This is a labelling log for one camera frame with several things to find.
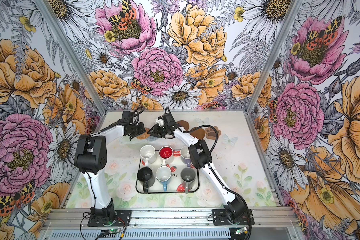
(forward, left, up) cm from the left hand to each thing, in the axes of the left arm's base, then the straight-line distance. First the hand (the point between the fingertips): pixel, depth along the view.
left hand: (145, 133), depth 102 cm
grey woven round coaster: (-1, -4, -5) cm, 6 cm away
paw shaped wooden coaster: (+3, -45, -4) cm, 45 cm away
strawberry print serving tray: (-31, -19, +6) cm, 37 cm away
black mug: (-30, -4, -3) cm, 30 cm away
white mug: (-14, -3, -4) cm, 15 cm away
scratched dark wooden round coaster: (+11, -27, -4) cm, 29 cm away
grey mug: (-29, -28, -2) cm, 40 cm away
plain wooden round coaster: (+1, -37, -2) cm, 37 cm away
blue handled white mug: (-29, -14, -1) cm, 32 cm away
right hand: (-1, -3, -2) cm, 4 cm away
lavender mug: (-16, -27, -4) cm, 31 cm away
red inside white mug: (-14, -14, -2) cm, 20 cm away
